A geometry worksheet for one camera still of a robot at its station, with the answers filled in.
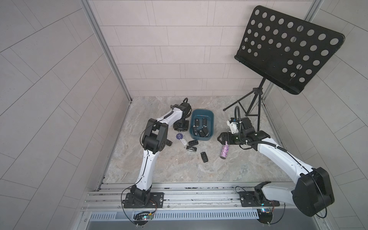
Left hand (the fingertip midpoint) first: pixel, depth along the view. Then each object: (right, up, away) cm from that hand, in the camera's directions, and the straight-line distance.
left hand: (184, 128), depth 102 cm
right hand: (+24, -3, -19) cm, 31 cm away
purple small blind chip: (-3, -4, -7) cm, 9 cm away
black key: (+6, -8, -11) cm, 15 cm away
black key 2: (+9, +4, 0) cm, 10 cm away
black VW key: (+14, +5, -1) cm, 15 cm away
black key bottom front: (+13, -15, -17) cm, 26 cm away
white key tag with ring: (0, -8, -11) cm, 13 cm away
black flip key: (-10, -8, -11) cm, 17 cm away
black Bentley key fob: (+5, -11, -14) cm, 18 cm away
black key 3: (+12, -2, -6) cm, 13 cm away
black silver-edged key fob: (+15, -1, -5) cm, 16 cm away
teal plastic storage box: (+13, +3, -1) cm, 13 cm away
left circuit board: (-18, -37, -37) cm, 55 cm away
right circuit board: (+41, -38, -34) cm, 65 cm away
